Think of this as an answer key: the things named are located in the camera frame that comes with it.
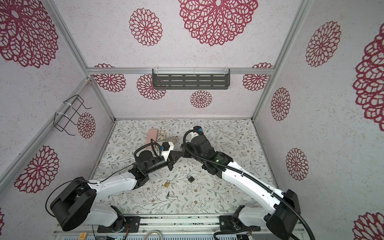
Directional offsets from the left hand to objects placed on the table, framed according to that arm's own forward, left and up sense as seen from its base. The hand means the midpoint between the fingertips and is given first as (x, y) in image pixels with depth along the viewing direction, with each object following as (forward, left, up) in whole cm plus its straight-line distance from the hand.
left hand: (183, 154), depth 77 cm
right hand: (+2, +1, +8) cm, 8 cm away
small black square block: (-6, -4, -20) cm, 21 cm away
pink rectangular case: (+29, +24, -18) cm, 42 cm away
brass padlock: (-8, +10, -20) cm, 24 cm away
